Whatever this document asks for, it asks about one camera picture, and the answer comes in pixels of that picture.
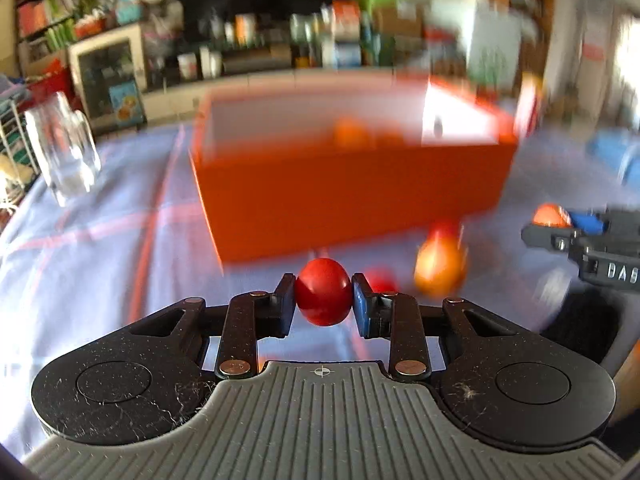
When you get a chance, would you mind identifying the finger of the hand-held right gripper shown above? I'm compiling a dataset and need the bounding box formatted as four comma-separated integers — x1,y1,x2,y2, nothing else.
521,224,583,253
570,208,640,235

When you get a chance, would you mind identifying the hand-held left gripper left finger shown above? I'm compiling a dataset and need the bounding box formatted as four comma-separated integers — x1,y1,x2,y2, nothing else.
125,272,297,381

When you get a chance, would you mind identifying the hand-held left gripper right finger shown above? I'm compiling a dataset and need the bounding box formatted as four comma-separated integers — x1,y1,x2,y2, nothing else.
351,272,523,382

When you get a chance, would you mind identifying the small orange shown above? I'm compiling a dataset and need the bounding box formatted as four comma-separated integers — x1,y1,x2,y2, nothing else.
532,203,573,228

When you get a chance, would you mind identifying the red egg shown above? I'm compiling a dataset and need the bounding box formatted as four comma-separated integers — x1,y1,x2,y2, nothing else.
294,258,352,326
364,269,400,295

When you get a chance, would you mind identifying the orange cardboard box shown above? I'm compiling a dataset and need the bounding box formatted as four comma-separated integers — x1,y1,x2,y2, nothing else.
189,70,521,265

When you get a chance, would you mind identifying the person's right forearm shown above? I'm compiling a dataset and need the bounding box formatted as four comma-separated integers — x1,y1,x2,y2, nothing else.
612,340,640,426

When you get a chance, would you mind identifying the red egg on table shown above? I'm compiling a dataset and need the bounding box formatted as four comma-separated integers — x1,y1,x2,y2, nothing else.
364,269,400,295

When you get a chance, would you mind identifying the orange egg on table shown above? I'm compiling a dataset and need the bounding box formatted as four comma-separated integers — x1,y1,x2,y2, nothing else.
414,220,471,296

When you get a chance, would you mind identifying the red can with yellow lid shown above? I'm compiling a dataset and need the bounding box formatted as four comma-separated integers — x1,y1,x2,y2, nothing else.
515,72,547,138

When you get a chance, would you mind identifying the orange egg inside box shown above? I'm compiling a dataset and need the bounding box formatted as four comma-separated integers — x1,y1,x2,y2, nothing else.
334,117,373,148

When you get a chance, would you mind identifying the white low television cabinet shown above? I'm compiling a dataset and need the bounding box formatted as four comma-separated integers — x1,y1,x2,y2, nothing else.
142,40,431,123

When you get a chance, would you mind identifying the blue and white box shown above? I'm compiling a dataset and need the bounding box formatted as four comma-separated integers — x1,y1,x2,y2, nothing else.
335,42,362,68

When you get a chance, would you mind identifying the brown cardboard box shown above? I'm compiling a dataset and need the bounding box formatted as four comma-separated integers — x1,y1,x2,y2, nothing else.
375,5,426,38

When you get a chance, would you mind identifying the clear glass mug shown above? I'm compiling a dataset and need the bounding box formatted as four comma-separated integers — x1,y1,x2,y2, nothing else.
24,91,102,206

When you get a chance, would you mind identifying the orange and white medicine box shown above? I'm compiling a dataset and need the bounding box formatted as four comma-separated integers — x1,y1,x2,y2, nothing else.
330,2,362,38

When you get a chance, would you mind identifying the white cabinet with glass door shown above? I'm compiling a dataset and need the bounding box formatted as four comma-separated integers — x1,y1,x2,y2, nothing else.
67,24,149,134

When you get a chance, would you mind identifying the dark bookshelf with books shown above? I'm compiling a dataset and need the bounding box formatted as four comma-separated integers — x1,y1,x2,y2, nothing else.
12,0,83,68

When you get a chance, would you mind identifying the wall calendar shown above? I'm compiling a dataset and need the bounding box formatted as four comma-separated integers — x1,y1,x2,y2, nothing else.
580,10,618,71

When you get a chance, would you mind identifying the white wire rack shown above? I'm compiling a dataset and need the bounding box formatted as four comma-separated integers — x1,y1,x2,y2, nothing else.
0,75,43,216

